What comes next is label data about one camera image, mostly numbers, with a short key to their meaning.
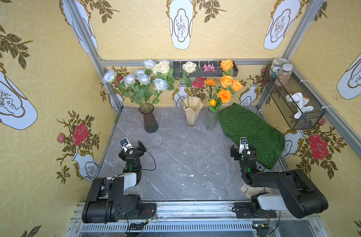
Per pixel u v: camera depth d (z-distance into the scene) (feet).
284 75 2.62
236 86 2.68
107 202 1.44
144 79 2.69
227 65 2.68
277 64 2.81
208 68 2.88
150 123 3.28
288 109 2.47
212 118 3.19
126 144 2.47
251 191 2.62
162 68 2.41
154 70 2.62
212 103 2.68
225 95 2.56
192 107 3.26
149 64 2.69
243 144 2.50
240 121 3.60
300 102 2.30
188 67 2.62
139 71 2.85
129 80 2.68
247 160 2.25
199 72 2.87
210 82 2.85
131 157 2.20
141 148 2.49
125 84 2.73
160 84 2.58
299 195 1.43
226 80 2.60
